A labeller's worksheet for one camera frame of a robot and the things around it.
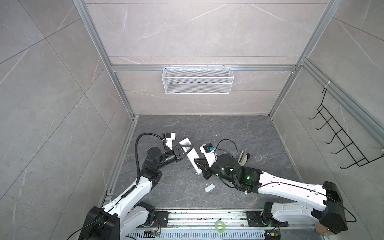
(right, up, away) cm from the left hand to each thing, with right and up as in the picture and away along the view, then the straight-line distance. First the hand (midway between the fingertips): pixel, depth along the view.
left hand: (193, 145), depth 69 cm
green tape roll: (+13, -41, +3) cm, 43 cm away
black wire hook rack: (+67, -4, -11) cm, 68 cm away
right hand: (+1, -7, 0) cm, 7 cm away
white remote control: (-1, -5, 0) cm, 5 cm away
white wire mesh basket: (+3, +41, +31) cm, 52 cm away
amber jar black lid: (+41, -22, -24) cm, 52 cm away
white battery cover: (+9, -26, +14) cm, 31 cm away
